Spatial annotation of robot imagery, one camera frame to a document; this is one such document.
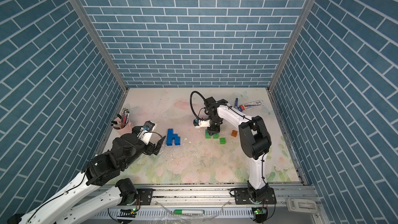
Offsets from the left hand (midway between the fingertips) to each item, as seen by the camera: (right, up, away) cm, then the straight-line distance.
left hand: (160, 132), depth 70 cm
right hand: (+25, -3, +24) cm, 35 cm away
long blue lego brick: (0, -7, +22) cm, 23 cm away
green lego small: (+31, -9, +22) cm, 39 cm away
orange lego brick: (+38, -6, +26) cm, 47 cm away
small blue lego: (-2, -5, +25) cm, 25 cm away
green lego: (+21, -7, +23) cm, 32 cm away
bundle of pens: (-26, +4, +17) cm, 32 cm away
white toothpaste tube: (+58, +13, +42) cm, 72 cm away
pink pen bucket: (-25, -2, +19) cm, 31 cm away
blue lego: (+4, -9, +21) cm, 24 cm away
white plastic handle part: (+63, -33, 0) cm, 71 cm away
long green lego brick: (+27, -6, +22) cm, 35 cm away
